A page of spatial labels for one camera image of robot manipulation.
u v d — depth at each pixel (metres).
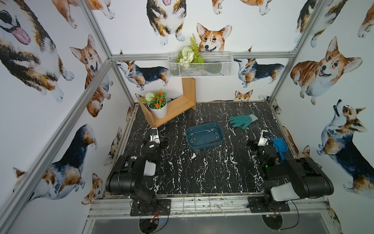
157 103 0.93
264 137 0.76
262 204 0.74
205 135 1.04
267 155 0.69
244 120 1.09
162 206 0.73
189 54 0.79
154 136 0.78
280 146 0.97
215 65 0.93
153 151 0.69
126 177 0.46
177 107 1.09
